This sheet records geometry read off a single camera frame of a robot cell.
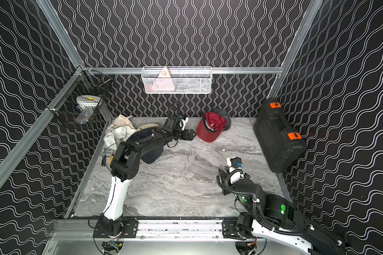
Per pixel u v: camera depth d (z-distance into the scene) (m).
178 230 0.76
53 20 0.73
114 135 0.98
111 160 0.97
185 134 0.90
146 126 1.03
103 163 0.95
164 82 0.90
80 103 0.81
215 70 0.94
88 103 0.81
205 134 1.06
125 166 0.58
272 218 0.44
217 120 1.12
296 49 0.83
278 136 0.83
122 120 1.13
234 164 0.52
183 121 0.85
